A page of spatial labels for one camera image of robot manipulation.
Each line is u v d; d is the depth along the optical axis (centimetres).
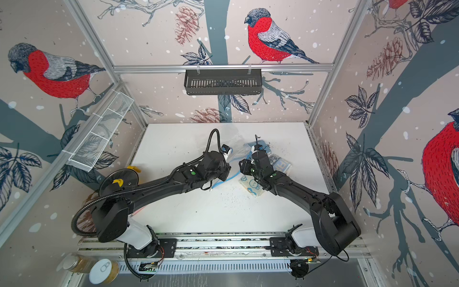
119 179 81
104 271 65
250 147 94
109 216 42
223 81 107
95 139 84
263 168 66
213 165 62
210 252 73
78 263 63
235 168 85
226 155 73
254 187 90
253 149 81
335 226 42
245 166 76
